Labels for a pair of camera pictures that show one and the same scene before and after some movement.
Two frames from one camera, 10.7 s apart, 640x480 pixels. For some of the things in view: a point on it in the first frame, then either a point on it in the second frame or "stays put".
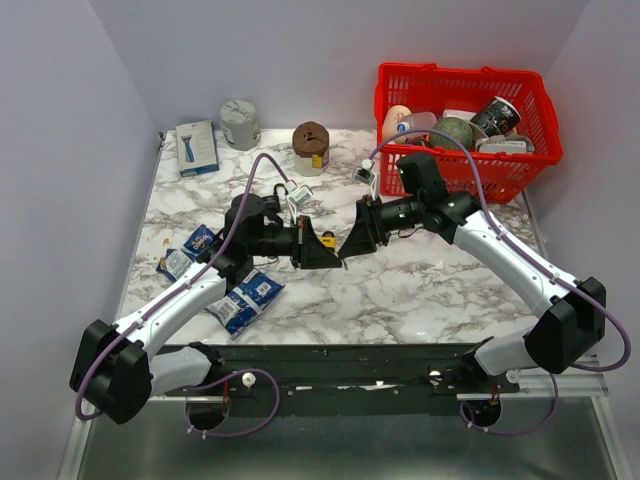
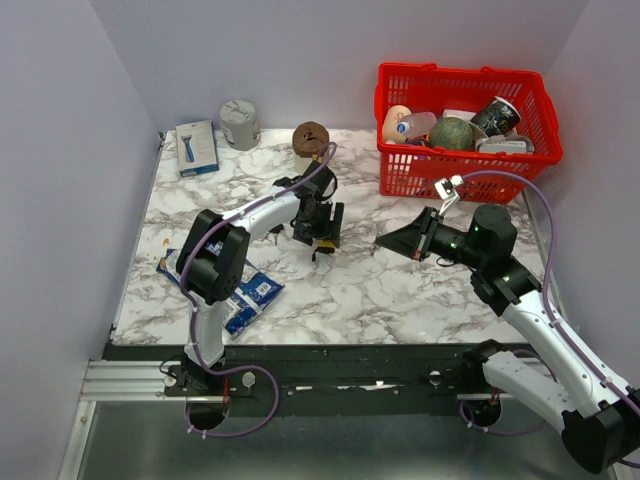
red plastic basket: [507, 178] stays put
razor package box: [197, 148] stays put
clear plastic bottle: [426, 120] stays put
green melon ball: [455, 127] stays put
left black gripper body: [301, 250] → [318, 226]
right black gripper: [368, 228] → [411, 240]
